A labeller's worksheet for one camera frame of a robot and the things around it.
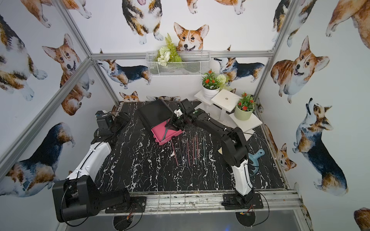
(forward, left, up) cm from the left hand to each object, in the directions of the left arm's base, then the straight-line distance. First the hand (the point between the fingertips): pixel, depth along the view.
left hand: (123, 113), depth 84 cm
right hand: (-8, -23, -3) cm, 24 cm away
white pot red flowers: (+18, -53, +7) cm, 56 cm away
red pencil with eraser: (-11, -43, -22) cm, 50 cm away
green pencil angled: (-9, -24, -9) cm, 27 cm away
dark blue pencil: (-12, -41, -23) cm, 48 cm away
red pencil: (-15, -37, -22) cm, 45 cm away
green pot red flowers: (-2, -69, +3) cm, 69 cm away
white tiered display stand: (+7, -60, 0) cm, 61 cm away
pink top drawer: (-8, -22, -10) cm, 25 cm away
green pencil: (-12, -48, -23) cm, 54 cm away
